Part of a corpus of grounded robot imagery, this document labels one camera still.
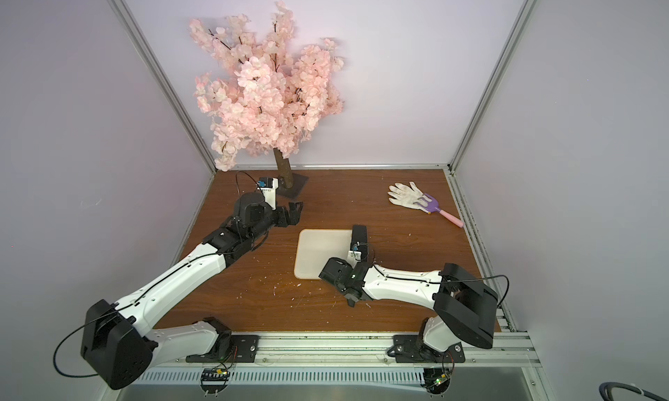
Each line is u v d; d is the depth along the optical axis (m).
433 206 1.04
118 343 0.38
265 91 0.58
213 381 0.72
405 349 0.73
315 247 0.95
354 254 0.74
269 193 0.69
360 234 0.95
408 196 1.10
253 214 0.58
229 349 0.70
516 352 0.73
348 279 0.60
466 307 0.42
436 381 0.69
